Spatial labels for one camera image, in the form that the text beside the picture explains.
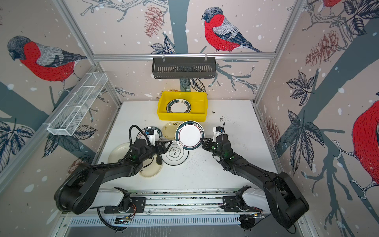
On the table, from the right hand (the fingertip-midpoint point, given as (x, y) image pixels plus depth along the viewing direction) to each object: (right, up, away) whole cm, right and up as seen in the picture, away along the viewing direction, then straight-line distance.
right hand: (199, 140), depth 83 cm
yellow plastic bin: (+1, +16, +30) cm, 34 cm away
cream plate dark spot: (-27, -16, -2) cm, 32 cm away
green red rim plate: (-15, +22, +33) cm, 43 cm away
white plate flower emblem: (-14, -11, +7) cm, 19 cm away
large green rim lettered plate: (-32, +4, -6) cm, 33 cm away
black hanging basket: (-22, +50, +24) cm, 59 cm away
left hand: (-18, -1, +1) cm, 18 cm away
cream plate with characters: (-21, +3, +21) cm, 30 cm away
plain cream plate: (-52, -9, +10) cm, 54 cm away
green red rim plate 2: (-6, +3, +3) cm, 7 cm away
